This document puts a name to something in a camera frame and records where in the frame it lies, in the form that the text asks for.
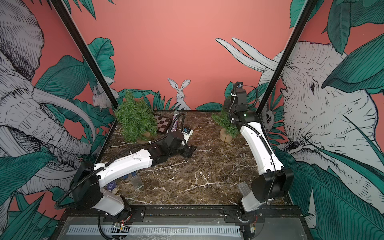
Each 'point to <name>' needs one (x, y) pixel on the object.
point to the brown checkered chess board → (162, 123)
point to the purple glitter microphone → (175, 126)
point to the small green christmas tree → (223, 119)
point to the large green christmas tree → (135, 119)
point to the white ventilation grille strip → (186, 230)
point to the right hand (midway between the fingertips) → (229, 96)
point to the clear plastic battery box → (136, 182)
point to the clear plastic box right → (244, 188)
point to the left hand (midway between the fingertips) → (193, 143)
